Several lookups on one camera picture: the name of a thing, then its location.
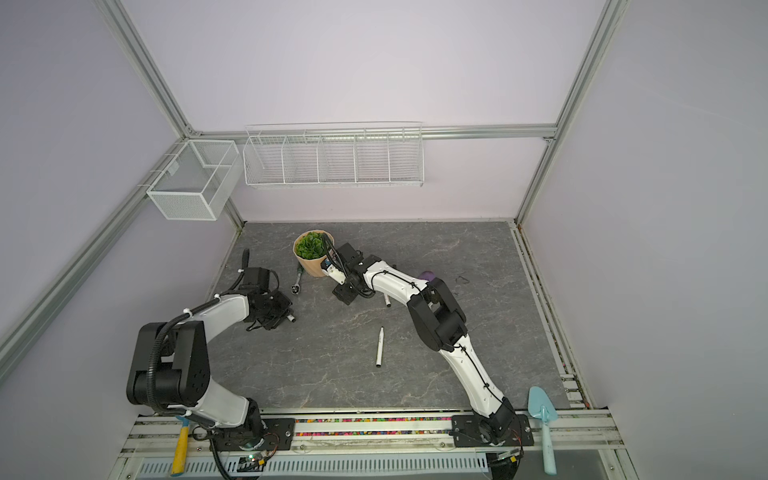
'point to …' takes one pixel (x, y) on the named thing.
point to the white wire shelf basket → (335, 154)
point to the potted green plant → (311, 248)
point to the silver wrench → (296, 288)
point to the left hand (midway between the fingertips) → (294, 312)
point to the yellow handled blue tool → (181, 448)
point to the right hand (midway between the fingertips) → (347, 289)
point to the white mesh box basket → (198, 180)
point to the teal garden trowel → (541, 408)
